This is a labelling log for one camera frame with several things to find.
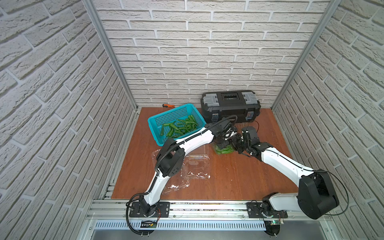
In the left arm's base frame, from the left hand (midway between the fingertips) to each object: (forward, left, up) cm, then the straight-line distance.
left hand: (226, 140), depth 90 cm
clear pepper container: (-6, +1, -2) cm, 6 cm away
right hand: (-1, 0, +3) cm, 3 cm away
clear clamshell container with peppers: (-22, +28, -11) cm, 37 cm away
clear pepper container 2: (-13, +19, -8) cm, 24 cm away
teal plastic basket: (+21, +34, -9) cm, 41 cm away
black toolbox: (+23, +5, +8) cm, 25 cm away
